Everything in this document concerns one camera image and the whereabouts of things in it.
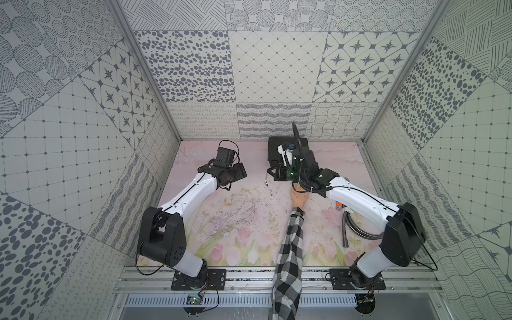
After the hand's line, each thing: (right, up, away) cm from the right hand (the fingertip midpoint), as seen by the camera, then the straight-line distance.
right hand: (267, 173), depth 80 cm
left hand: (-9, -1, +7) cm, 12 cm away
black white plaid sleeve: (+7, -37, -11) cm, 39 cm away
